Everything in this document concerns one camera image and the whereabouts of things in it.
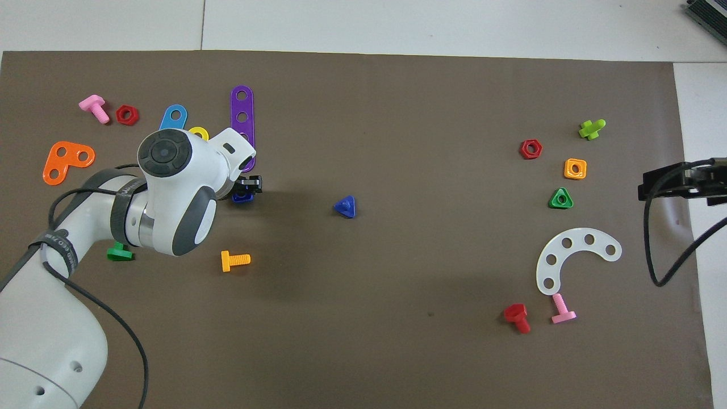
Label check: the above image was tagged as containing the orange angled three-hole plate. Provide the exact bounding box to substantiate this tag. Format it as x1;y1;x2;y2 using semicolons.
43;141;96;186

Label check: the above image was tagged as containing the purple four-hole plate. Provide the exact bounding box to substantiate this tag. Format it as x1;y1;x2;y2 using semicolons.
230;85;256;173

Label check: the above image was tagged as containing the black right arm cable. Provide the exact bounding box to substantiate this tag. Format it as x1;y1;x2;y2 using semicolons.
644;162;727;287

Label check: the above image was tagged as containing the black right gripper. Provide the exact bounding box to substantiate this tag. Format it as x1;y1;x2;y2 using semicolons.
637;157;727;206

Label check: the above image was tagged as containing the orange square-head screw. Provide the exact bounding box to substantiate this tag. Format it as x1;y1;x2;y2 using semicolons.
221;251;251;273

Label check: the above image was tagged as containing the grey ribbed device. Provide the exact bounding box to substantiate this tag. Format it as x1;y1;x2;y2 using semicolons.
683;0;727;32

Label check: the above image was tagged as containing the white curved five-hole plate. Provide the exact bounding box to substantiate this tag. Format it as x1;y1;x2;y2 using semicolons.
536;228;623;296

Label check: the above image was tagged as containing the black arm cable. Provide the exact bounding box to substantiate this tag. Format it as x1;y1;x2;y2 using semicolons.
644;162;727;287
48;165;149;409

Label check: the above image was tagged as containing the brown table mat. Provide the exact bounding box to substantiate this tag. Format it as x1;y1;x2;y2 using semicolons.
0;50;713;409

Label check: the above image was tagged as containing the light green cross-head screw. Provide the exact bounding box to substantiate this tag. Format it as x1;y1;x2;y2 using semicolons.
578;119;607;141

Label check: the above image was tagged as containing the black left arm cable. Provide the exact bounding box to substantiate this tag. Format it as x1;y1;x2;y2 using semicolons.
48;165;149;409

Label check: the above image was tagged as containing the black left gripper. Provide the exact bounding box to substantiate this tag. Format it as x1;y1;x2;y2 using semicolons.
232;175;263;197

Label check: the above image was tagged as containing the red hexagon-head screw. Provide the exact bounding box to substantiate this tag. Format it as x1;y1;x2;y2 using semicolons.
504;303;532;335

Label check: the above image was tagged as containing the pink square-head screw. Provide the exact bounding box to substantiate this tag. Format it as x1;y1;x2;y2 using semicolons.
551;293;578;325
78;94;111;124

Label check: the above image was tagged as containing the blue two-hole plate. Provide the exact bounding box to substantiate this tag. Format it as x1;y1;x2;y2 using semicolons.
158;104;188;132

